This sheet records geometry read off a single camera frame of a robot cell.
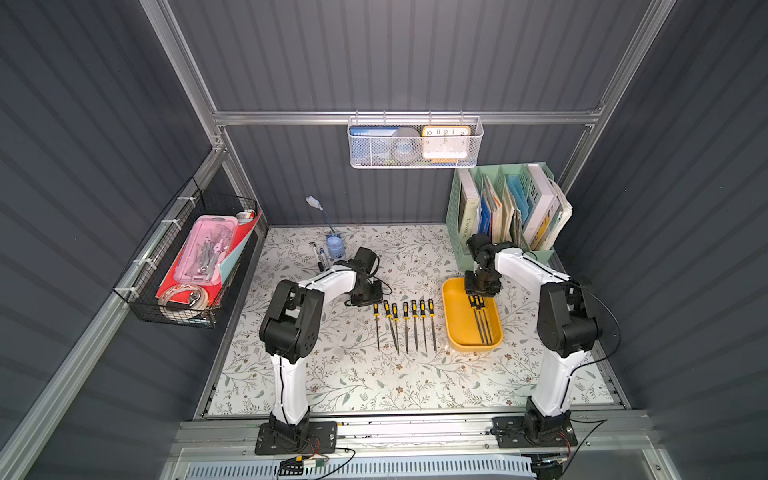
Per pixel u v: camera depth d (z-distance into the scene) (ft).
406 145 2.97
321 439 2.42
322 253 3.66
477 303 3.16
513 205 3.13
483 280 2.70
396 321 3.07
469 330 3.05
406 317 3.09
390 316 3.14
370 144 3.01
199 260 2.34
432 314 3.15
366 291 2.77
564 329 1.72
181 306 2.17
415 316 3.13
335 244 3.46
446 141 2.90
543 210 3.19
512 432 2.41
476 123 2.92
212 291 2.24
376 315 3.15
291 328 1.74
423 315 3.15
